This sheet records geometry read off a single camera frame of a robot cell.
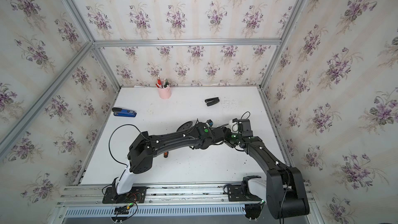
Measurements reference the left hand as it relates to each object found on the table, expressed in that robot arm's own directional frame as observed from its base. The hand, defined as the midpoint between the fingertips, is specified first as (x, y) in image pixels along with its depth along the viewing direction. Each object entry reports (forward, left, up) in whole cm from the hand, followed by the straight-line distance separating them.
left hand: (193, 136), depth 84 cm
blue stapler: (+22, +51, -7) cm, 56 cm away
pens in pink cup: (+40, +22, +1) cm, 46 cm away
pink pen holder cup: (+36, +21, -3) cm, 42 cm away
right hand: (+1, -15, -1) cm, 15 cm away
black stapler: (+31, -13, -6) cm, 34 cm away
